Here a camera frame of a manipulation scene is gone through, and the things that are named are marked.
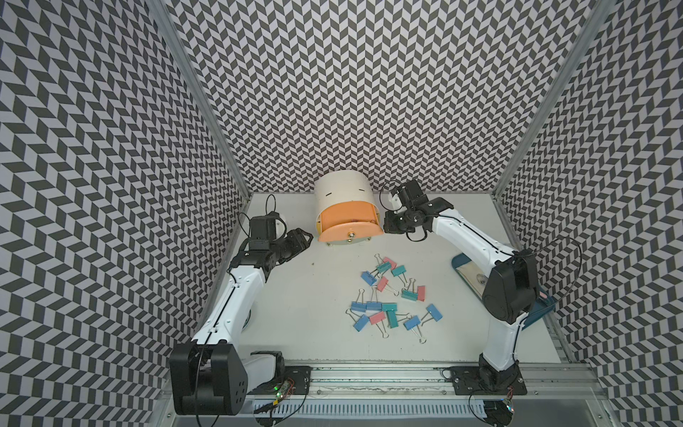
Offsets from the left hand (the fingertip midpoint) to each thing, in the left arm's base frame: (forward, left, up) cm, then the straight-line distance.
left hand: (308, 241), depth 82 cm
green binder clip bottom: (-18, -26, -18) cm, 36 cm away
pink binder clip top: (+1, -29, -17) cm, 33 cm away
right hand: (+6, -25, -2) cm, 26 cm away
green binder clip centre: (-14, -26, -18) cm, 35 cm away
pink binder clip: (-6, -24, -17) cm, 30 cm away
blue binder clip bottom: (-20, -33, -18) cm, 42 cm away
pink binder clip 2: (-9, -37, -19) cm, 43 cm away
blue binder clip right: (-16, -41, -19) cm, 48 cm away
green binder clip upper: (-2, -30, -17) cm, 34 cm away
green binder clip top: (-1, -24, -15) cm, 28 cm away
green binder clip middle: (-9, -33, -19) cm, 39 cm away
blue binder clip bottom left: (-20, -16, -17) cm, 31 cm away
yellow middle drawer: (+3, -3, +2) cm, 5 cm away
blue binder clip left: (-13, -16, -18) cm, 27 cm away
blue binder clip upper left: (-3, -19, -19) cm, 27 cm away
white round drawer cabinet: (+23, -11, +2) cm, 26 cm away
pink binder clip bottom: (-18, -22, -18) cm, 34 cm away
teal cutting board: (-12, -79, -20) cm, 83 cm away
